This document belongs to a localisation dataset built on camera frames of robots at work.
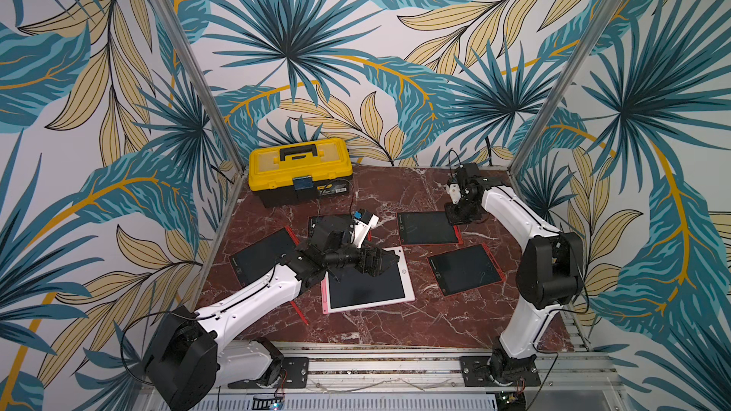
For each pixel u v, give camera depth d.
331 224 0.60
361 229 0.68
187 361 0.39
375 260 0.66
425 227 1.07
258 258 0.95
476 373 0.73
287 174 0.97
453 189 0.86
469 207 0.79
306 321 0.82
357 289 1.06
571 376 0.75
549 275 0.49
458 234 1.03
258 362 0.60
